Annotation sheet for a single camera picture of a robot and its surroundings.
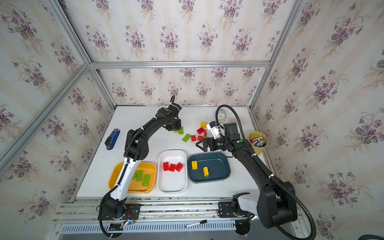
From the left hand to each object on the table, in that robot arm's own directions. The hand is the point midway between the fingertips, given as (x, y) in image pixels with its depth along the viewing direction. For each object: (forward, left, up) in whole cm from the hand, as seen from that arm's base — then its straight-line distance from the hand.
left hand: (178, 127), depth 104 cm
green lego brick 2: (-7, -6, -2) cm, 10 cm away
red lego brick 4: (-8, -11, -2) cm, 14 cm away
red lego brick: (-29, -2, -2) cm, 29 cm away
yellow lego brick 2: (-28, -12, 0) cm, 30 cm away
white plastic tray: (-32, +1, -3) cm, 32 cm away
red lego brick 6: (-2, -16, -1) cm, 16 cm away
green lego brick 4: (-3, +1, -2) cm, 3 cm away
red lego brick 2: (-29, +5, 0) cm, 30 cm away
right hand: (-23, -15, +14) cm, 31 cm away
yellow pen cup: (-17, -50, +8) cm, 54 cm away
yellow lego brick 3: (+3, -18, -2) cm, 19 cm away
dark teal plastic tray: (-27, -26, -2) cm, 38 cm away
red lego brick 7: (-5, -19, 0) cm, 20 cm away
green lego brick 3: (-3, -3, -1) cm, 4 cm away
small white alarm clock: (+8, -32, +3) cm, 33 cm away
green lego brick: (-36, +16, -4) cm, 40 cm away
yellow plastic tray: (-34, +32, +2) cm, 47 cm away
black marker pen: (-56, -15, -2) cm, 58 cm away
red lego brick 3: (-29, +2, -1) cm, 29 cm away
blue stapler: (-11, +44, -1) cm, 45 cm away
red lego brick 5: (-7, -16, -3) cm, 17 cm away
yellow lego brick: (-32, -18, 0) cm, 37 cm away
